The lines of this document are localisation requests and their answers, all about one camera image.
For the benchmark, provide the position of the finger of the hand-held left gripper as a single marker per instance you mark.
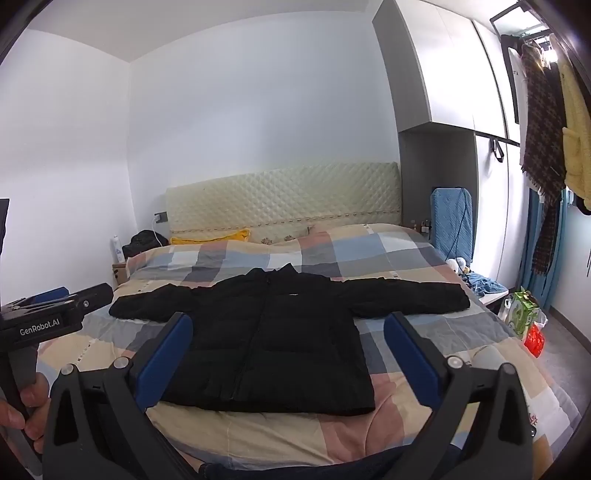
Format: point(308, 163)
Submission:
point(54, 294)
point(94, 297)

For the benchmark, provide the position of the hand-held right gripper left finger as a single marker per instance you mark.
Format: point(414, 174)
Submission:
point(170, 357)

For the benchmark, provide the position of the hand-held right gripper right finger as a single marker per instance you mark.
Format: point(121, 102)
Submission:
point(411, 360)

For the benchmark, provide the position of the black puffer jacket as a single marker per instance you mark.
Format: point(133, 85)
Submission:
point(286, 332)

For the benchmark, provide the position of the black clothes rack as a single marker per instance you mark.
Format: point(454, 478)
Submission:
point(510, 60)

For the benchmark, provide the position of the person's left hand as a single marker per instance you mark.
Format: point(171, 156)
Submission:
point(36, 397)

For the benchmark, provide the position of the white spray bottle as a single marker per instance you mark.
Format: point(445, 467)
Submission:
point(118, 251)

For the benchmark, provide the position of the black bag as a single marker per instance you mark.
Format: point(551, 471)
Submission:
point(145, 242)

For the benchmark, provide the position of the black screen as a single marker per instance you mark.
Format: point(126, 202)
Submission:
point(3, 235)

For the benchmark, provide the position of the checkered bed blanket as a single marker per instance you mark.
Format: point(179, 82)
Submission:
point(415, 258)

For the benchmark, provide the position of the white plush toy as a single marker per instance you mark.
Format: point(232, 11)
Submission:
point(455, 265)

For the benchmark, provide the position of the crumpled blue cloth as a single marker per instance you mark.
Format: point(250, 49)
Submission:
point(485, 284)

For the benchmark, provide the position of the green shopping bag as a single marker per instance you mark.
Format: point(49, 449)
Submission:
point(521, 311)

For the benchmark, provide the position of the yellow pillow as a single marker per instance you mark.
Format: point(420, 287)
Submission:
point(207, 238)

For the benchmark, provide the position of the red plastic bag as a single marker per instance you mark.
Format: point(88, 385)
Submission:
point(535, 341)

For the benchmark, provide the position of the person's dark pants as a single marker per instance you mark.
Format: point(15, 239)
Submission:
point(300, 473)

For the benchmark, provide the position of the floral beige pillow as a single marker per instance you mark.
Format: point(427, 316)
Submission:
point(277, 236)

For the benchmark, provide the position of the blue curtain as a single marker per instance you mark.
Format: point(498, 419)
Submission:
point(535, 249)

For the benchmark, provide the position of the cream quilted headboard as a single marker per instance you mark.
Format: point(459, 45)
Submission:
point(277, 194)

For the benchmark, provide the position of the yellow fleece jacket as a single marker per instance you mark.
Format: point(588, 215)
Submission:
point(575, 138)

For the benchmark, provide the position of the white hanging garment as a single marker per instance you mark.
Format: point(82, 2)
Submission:
point(521, 92)

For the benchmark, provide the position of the grey wardrobe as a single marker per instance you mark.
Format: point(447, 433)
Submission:
point(452, 69)

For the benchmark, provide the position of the wall socket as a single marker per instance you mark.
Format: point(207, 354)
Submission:
point(161, 217)

